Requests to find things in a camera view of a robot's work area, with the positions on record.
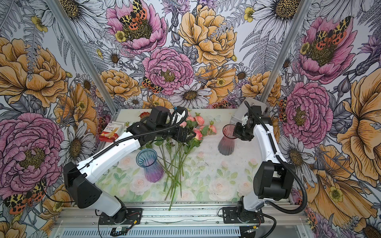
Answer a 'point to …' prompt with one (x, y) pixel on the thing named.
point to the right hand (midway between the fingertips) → (233, 136)
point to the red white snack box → (111, 132)
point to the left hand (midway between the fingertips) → (187, 136)
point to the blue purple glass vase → (146, 158)
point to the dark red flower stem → (144, 115)
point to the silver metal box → (236, 117)
